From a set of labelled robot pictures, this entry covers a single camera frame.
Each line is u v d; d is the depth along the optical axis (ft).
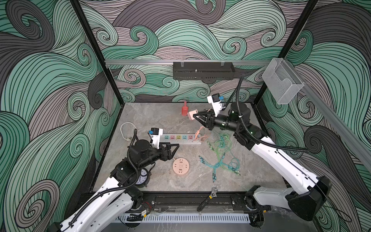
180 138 3.12
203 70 3.19
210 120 1.83
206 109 2.01
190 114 2.08
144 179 2.60
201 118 2.11
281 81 2.56
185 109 3.81
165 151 1.94
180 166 2.74
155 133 1.98
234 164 2.86
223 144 3.03
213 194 2.49
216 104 1.87
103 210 1.45
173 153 2.04
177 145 2.15
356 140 1.73
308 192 1.24
